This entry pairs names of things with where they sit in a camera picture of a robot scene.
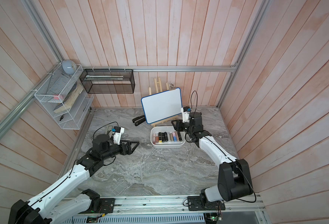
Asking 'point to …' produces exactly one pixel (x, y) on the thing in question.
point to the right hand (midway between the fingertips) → (174, 120)
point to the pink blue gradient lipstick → (174, 136)
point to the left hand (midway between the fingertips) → (134, 144)
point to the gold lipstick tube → (171, 137)
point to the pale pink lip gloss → (153, 138)
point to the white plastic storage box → (169, 144)
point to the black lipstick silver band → (162, 137)
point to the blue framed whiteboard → (162, 105)
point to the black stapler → (138, 120)
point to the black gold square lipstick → (160, 137)
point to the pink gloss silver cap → (157, 137)
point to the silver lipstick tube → (168, 136)
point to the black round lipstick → (166, 136)
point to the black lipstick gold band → (179, 136)
